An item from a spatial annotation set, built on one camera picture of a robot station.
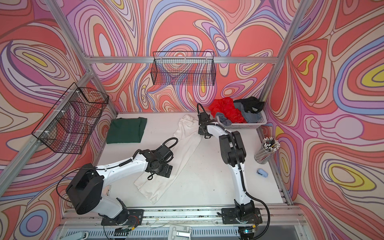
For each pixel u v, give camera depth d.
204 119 0.88
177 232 0.68
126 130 1.05
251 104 1.11
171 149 0.74
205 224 0.72
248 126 1.04
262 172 0.86
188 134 1.05
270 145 0.80
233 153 0.61
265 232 0.68
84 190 0.43
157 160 0.64
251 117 1.04
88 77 0.89
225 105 1.14
